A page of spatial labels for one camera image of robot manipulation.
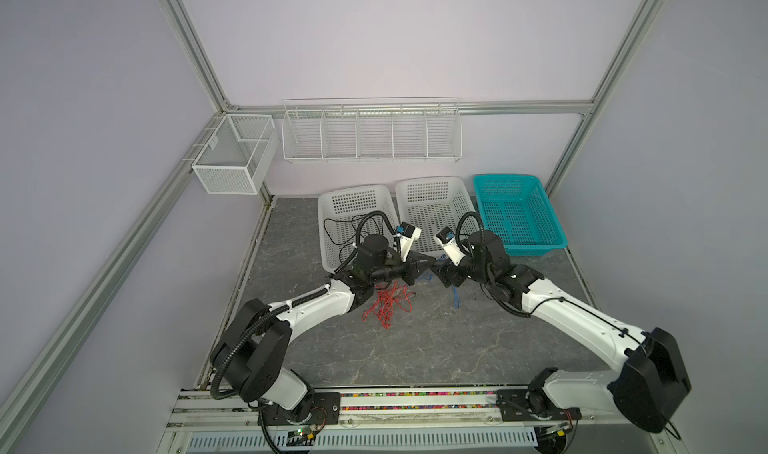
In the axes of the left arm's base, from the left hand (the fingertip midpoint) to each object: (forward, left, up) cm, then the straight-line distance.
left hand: (435, 265), depth 77 cm
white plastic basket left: (+36, +29, -17) cm, 49 cm away
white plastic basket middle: (+40, -7, -20) cm, 45 cm away
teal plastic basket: (+33, -40, -20) cm, 56 cm away
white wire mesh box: (+46, +62, +3) cm, 77 cm away
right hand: (+4, -3, -2) cm, 5 cm away
